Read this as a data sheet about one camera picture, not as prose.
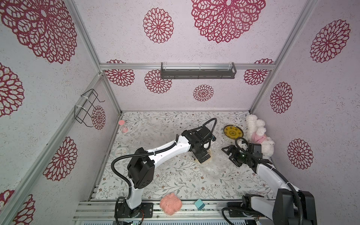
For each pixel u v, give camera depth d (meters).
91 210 0.76
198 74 0.87
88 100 0.79
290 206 0.41
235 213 0.72
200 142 0.60
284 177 0.49
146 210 0.73
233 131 1.06
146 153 0.48
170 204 0.71
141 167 0.47
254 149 0.68
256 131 0.92
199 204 0.75
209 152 0.95
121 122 1.01
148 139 1.03
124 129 1.06
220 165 0.90
